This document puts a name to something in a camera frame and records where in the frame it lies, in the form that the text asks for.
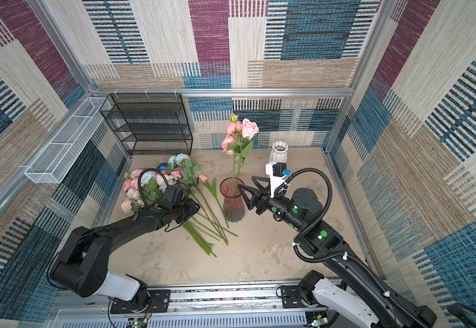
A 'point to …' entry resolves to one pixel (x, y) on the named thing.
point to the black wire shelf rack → (150, 124)
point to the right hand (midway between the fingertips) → (247, 185)
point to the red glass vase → (234, 203)
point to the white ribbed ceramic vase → (279, 153)
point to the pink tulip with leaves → (213, 187)
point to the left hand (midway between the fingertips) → (200, 207)
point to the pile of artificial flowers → (143, 188)
